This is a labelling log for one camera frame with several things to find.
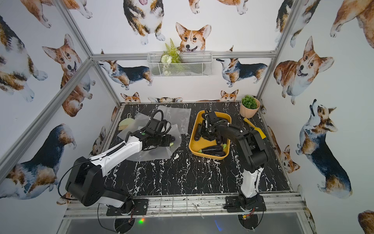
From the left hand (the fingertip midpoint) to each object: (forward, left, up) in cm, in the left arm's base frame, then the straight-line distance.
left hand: (173, 138), depth 86 cm
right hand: (+6, -15, -5) cm, 17 cm away
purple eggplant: (-1, -29, -9) cm, 30 cm away
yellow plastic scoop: (+12, -58, -10) cm, 60 cm away
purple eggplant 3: (+10, -16, -9) cm, 20 cm away
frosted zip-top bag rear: (+29, -1, -15) cm, 32 cm away
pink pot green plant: (+25, -52, 0) cm, 58 cm away
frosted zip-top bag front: (-5, +9, -8) cm, 13 cm away
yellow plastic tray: (+1, -13, -11) cm, 17 cm away
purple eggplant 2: (-5, -28, -9) cm, 30 cm away
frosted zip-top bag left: (+21, +28, -13) cm, 37 cm away
